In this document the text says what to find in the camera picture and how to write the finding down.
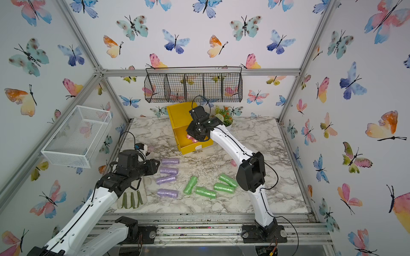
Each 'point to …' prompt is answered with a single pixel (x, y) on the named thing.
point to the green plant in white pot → (226, 114)
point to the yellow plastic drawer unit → (179, 117)
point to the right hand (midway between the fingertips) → (188, 130)
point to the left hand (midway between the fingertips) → (157, 161)
